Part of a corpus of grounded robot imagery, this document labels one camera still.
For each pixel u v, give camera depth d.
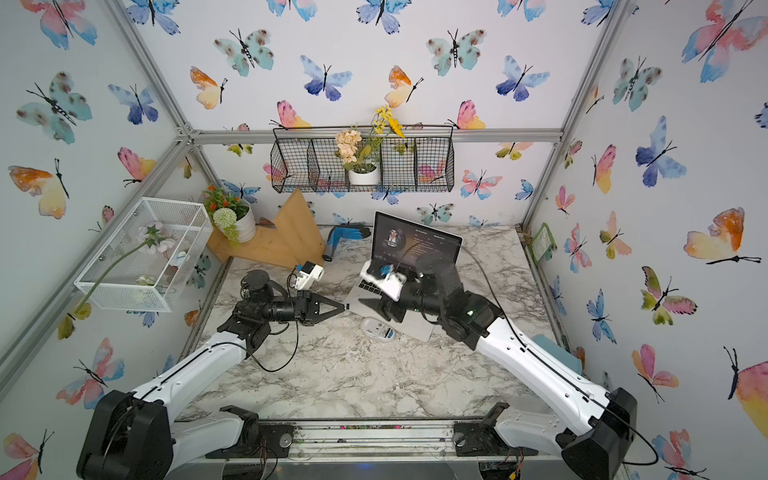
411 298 0.57
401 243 0.99
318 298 0.69
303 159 0.98
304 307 0.64
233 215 0.94
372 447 0.74
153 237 0.73
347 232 1.12
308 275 0.71
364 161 0.90
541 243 1.13
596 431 0.37
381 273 0.54
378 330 0.90
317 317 0.69
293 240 0.92
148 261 0.73
